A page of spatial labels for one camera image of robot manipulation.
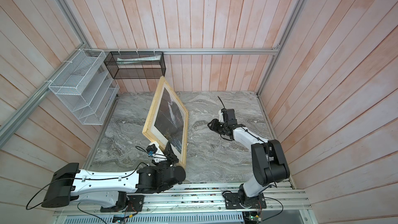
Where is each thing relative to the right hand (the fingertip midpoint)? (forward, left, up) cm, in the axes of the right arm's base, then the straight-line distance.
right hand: (210, 124), depth 93 cm
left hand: (-20, +20, +11) cm, 31 cm away
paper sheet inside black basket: (+27, +46, +28) cm, 60 cm away
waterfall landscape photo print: (-6, +22, +12) cm, 26 cm away
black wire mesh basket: (+36, +50, +18) cm, 64 cm away
